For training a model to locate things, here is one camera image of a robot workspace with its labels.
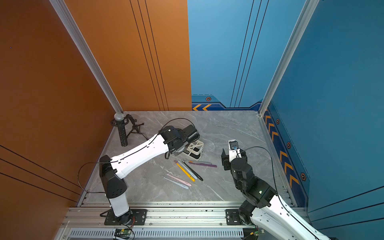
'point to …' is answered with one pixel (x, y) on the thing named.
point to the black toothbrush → (192, 171)
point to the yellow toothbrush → (186, 173)
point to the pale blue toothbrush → (177, 184)
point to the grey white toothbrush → (188, 171)
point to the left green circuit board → (123, 231)
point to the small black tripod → (136, 128)
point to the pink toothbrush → (180, 180)
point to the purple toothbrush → (203, 164)
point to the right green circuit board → (256, 233)
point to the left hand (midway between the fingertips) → (175, 140)
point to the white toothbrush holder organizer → (194, 150)
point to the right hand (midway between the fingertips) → (229, 148)
